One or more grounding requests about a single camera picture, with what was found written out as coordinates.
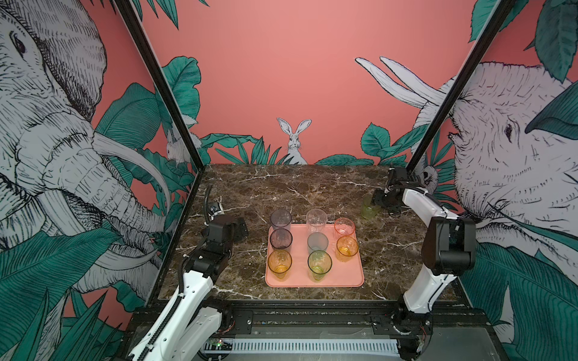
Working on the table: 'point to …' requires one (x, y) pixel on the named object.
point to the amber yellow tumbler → (279, 262)
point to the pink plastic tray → (341, 274)
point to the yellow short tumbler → (346, 247)
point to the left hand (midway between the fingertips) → (229, 218)
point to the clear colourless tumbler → (316, 221)
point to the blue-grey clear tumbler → (281, 219)
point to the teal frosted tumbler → (317, 241)
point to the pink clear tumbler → (345, 226)
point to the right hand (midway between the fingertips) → (377, 198)
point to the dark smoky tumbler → (281, 238)
